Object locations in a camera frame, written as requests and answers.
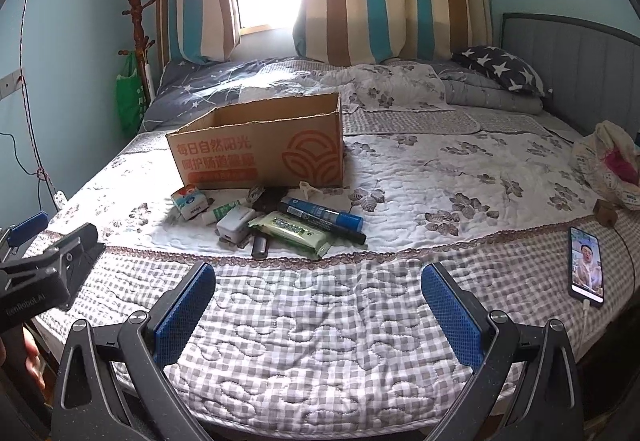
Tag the black marker pen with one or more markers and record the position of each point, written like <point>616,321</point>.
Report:
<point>350,235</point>

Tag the green snack packet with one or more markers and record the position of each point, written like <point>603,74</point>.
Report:
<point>290,231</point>

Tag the person's left hand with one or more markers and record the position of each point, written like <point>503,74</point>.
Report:
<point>27,353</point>

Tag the white plastic clip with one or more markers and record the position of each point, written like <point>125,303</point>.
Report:
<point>307,190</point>

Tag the small black object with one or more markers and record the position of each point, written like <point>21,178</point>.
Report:
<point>269,198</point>

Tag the white power strip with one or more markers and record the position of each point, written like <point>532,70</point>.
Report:
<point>60,199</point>

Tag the green shopping bag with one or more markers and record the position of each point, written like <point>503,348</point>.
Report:
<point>129,101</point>

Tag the wooden coat rack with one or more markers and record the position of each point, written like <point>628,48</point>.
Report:
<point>136,6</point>

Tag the white floral folded blanket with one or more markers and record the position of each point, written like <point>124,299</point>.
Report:
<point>390,86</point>

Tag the star print pillow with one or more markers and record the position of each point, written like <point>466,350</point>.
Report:
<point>500,66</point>

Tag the printed cardboard box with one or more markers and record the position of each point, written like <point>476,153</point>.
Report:
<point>240,156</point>

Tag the cloth bag with red item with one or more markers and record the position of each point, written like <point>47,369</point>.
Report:
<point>600,161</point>

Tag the smartphone with lit screen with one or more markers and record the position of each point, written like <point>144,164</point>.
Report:
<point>587,266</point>

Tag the small blue white carton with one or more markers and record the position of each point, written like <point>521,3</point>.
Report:
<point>189,203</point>

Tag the red and black box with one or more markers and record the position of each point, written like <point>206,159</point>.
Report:
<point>260,246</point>

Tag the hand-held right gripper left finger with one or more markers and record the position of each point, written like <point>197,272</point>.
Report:
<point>185,316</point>

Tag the wall socket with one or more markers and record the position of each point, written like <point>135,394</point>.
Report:
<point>7,86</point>

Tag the grey folded quilt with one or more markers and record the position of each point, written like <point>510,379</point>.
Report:
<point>490,96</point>

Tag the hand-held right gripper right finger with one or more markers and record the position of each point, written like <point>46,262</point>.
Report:
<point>450,321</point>

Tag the green white tube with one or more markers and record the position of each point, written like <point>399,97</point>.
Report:
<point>220,212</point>

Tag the blue tube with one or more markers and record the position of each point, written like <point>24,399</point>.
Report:
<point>320,213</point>

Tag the dark blue star duvet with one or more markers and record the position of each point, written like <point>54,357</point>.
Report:
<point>200,91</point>

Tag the white charger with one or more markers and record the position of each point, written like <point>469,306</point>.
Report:
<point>232,226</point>

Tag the small brown wooden block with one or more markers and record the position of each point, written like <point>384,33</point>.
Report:
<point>606,215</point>

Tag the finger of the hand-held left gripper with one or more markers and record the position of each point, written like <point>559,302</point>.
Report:
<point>80,246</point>
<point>27,226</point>

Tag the grey padded headboard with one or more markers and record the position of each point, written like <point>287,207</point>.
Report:
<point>565,51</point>

